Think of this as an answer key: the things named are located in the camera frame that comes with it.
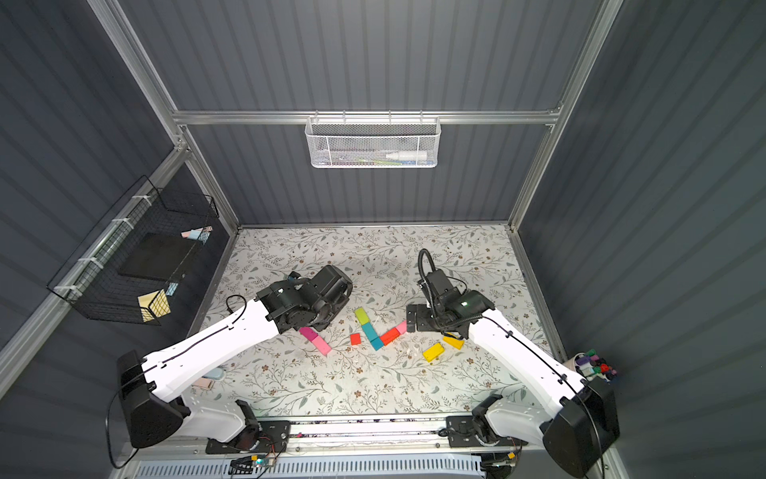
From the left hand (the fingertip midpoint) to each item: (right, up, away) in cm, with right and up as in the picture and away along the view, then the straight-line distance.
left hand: (347, 305), depth 75 cm
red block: (+11, -13, +16) cm, 23 cm away
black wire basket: (-53, +8, -12) cm, 55 cm away
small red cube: (0, -13, +16) cm, 21 cm away
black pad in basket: (-48, +12, -1) cm, 49 cm away
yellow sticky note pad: (-38, +3, -14) cm, 40 cm away
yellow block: (+30, -14, +14) cm, 36 cm away
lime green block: (+2, -7, +21) cm, 22 cm away
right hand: (+20, -5, +4) cm, 21 cm away
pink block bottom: (-10, -15, +14) cm, 23 cm away
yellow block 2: (+24, -16, +13) cm, 31 cm away
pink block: (+15, -10, +17) cm, 25 cm away
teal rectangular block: (+5, -11, +17) cm, 21 cm away
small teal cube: (+7, -14, +14) cm, 21 cm away
